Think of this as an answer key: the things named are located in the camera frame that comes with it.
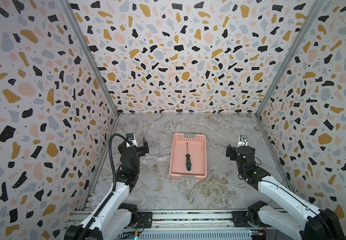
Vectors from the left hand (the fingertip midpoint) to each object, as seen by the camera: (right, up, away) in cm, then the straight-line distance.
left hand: (134, 137), depth 78 cm
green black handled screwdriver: (+29, -15, +17) cm, 37 cm away
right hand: (+55, -3, +4) cm, 55 cm away
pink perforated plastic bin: (+35, -10, +22) cm, 43 cm away
